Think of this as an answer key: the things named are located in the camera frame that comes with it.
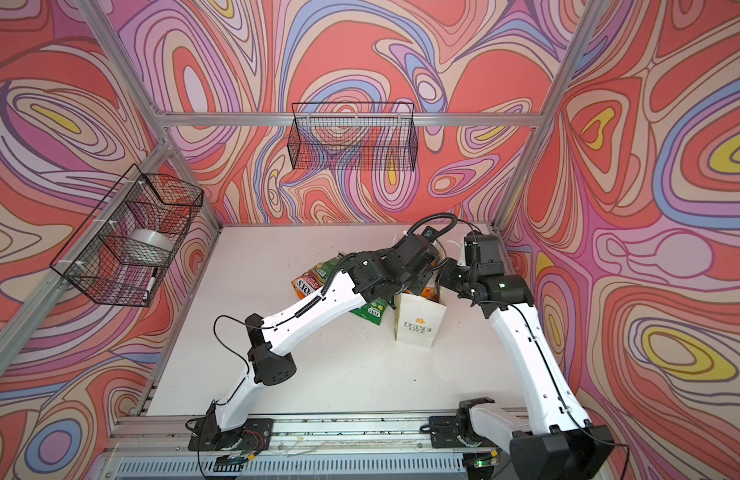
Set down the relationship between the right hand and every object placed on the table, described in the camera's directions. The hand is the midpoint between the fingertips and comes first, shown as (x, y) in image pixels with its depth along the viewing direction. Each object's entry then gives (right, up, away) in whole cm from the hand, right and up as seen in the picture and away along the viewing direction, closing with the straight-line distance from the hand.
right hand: (442, 278), depth 75 cm
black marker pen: (-73, -2, -3) cm, 73 cm away
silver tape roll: (-71, +9, -5) cm, 72 cm away
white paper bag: (-6, -11, +1) cm, 12 cm away
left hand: (-5, +3, -2) cm, 6 cm away
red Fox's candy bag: (-40, -4, +23) cm, 47 cm away
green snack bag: (-34, +1, +23) cm, 41 cm away
